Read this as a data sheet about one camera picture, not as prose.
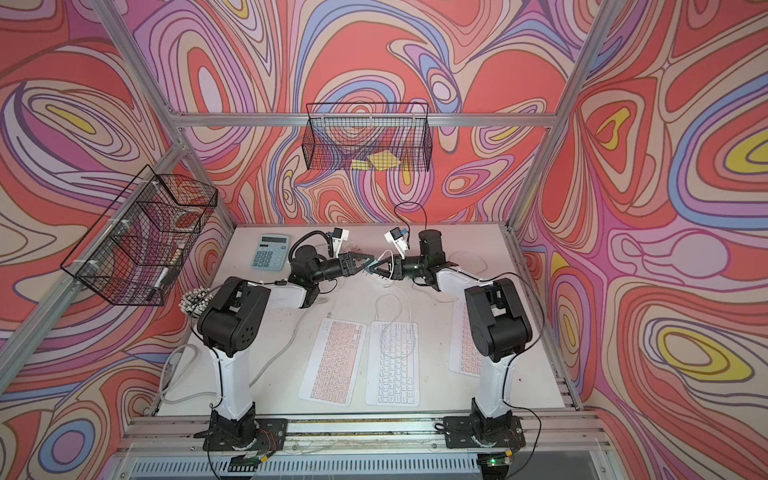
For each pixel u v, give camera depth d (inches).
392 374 32.4
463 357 34.0
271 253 42.5
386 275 32.6
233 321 21.2
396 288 37.1
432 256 30.2
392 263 31.6
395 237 32.3
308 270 30.2
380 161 35.8
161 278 28.6
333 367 33.2
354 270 32.1
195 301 30.3
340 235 33.1
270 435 28.4
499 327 20.5
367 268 33.2
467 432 28.3
